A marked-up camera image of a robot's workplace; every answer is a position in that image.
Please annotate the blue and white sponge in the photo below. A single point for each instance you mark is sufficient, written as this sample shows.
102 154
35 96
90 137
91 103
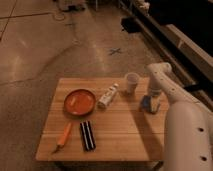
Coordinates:
150 104

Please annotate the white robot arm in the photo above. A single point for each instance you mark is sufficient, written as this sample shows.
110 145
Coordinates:
188 131

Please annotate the orange ceramic bowl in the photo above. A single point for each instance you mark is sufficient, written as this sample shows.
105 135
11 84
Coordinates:
80 102

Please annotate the white plastic bottle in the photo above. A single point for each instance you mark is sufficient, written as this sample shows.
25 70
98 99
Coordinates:
108 96

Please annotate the white plastic cup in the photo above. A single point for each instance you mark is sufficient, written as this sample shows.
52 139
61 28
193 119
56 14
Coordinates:
132 81

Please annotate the wooden table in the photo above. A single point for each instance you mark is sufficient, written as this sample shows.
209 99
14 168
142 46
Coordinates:
123 132

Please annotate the black striped rectangular block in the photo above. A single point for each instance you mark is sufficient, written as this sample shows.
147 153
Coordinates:
87 135

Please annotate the black box on floor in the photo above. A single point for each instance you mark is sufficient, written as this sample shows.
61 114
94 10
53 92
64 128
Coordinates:
130 25

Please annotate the long grey shelf unit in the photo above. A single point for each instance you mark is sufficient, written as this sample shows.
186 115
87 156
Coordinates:
185 29

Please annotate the orange handled knife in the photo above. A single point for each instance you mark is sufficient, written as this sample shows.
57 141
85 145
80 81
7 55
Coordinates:
63 138

